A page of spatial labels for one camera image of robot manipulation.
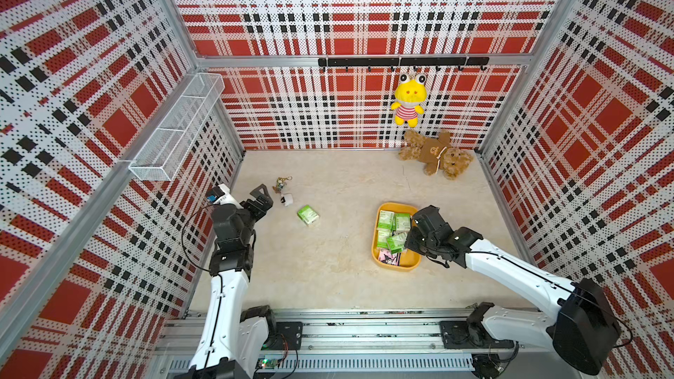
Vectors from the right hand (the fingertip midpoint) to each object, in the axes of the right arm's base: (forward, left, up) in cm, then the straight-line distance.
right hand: (411, 239), depth 83 cm
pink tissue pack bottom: (-3, +8, -6) cm, 11 cm away
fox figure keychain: (+29, +50, -8) cm, 58 cm away
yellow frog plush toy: (+43, -2, +25) cm, 50 cm away
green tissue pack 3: (+6, +7, -7) cm, 12 cm away
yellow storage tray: (-4, -1, -10) cm, 11 cm away
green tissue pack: (+13, +36, -7) cm, 39 cm away
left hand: (+9, +46, +14) cm, 49 cm away
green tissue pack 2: (+9, +7, -5) cm, 13 cm away
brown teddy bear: (+40, -17, -2) cm, 44 cm away
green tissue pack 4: (0, +4, -1) cm, 5 cm away
